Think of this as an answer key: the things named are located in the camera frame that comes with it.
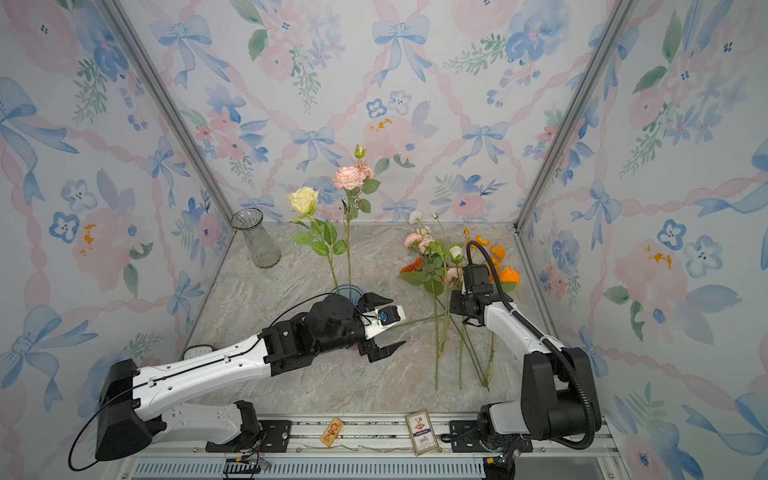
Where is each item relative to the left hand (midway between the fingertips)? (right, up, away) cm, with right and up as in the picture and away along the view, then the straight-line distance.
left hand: (397, 316), depth 67 cm
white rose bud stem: (+21, +14, +34) cm, 43 cm away
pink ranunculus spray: (+12, +8, +34) cm, 37 cm away
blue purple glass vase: (-12, +5, +9) cm, 16 cm away
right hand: (+20, 0, +24) cm, 31 cm away
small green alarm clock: (-55, -13, +17) cm, 59 cm away
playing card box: (+6, -30, +6) cm, 31 cm away
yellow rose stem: (-18, +18, +4) cm, 26 cm away
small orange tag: (-16, -30, +7) cm, 35 cm away
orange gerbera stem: (+7, +10, +41) cm, 43 cm away
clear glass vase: (-47, +16, +42) cm, 65 cm away
